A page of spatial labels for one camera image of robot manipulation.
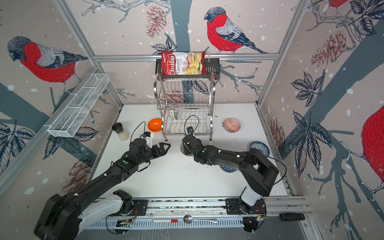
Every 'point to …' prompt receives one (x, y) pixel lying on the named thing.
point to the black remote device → (286, 216)
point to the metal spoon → (188, 219)
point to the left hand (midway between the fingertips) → (165, 147)
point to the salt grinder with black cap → (118, 128)
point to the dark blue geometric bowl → (227, 169)
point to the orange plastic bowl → (155, 125)
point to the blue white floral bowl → (261, 147)
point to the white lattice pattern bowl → (182, 149)
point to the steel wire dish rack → (185, 102)
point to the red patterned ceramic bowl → (231, 125)
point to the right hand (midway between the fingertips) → (185, 145)
